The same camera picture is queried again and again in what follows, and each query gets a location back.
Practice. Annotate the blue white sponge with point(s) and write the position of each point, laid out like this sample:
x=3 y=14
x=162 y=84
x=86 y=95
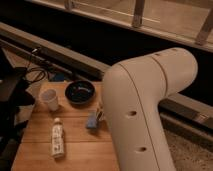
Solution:
x=92 y=121

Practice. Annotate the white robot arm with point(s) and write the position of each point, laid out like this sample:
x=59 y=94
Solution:
x=131 y=92

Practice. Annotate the black equipment left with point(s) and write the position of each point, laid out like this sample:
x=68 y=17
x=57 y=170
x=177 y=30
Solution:
x=13 y=94

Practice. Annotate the white bottle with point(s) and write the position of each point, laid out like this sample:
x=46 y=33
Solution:
x=57 y=139

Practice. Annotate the white plastic cup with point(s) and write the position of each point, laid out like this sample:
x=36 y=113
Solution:
x=50 y=98

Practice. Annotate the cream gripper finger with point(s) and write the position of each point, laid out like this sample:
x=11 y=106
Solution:
x=100 y=113

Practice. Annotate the metal rail beam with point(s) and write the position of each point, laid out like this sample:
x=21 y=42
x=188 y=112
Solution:
x=93 y=51

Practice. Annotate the black bowl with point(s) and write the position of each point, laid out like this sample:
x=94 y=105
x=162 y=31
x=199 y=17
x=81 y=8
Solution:
x=79 y=92

